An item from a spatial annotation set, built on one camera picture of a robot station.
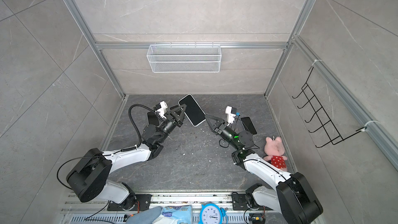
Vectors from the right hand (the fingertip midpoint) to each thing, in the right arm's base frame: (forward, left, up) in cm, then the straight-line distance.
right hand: (204, 117), depth 67 cm
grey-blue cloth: (-33, +27, -29) cm, 52 cm away
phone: (+3, +5, +1) cm, 6 cm away
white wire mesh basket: (+50, +12, -2) cm, 52 cm away
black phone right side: (+19, -31, -36) cm, 51 cm away
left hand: (+5, +8, +4) cm, 10 cm away
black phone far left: (+21, +35, -29) cm, 49 cm away
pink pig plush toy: (-4, -39, -27) cm, 48 cm away
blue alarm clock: (-33, -2, -30) cm, 44 cm away
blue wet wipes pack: (-33, +14, -25) cm, 44 cm away
